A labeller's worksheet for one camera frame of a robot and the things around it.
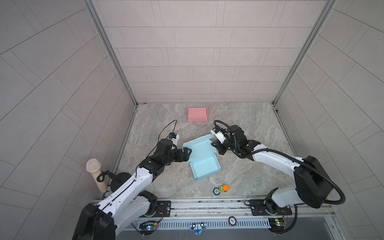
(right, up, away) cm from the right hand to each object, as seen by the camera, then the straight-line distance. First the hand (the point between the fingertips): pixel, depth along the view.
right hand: (211, 144), depth 83 cm
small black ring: (+1, -23, -6) cm, 24 cm away
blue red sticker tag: (-8, -34, -17) cm, 39 cm away
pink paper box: (-7, +17, +23) cm, 29 cm away
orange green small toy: (+5, -21, -7) cm, 23 cm away
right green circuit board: (+29, -33, -16) cm, 47 cm away
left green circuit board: (-30, -33, -18) cm, 48 cm away
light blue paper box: (-4, -10, +2) cm, 11 cm away
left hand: (-12, -2, -3) cm, 13 cm away
